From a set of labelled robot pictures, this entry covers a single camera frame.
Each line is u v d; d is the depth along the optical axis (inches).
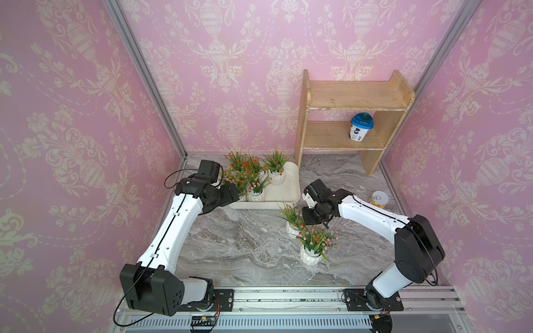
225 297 29.4
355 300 28.7
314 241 28.7
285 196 40.0
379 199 37.3
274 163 39.3
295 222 33.4
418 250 17.4
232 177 36.4
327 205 24.9
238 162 39.3
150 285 15.1
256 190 35.6
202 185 20.9
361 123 36.2
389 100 32.1
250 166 37.5
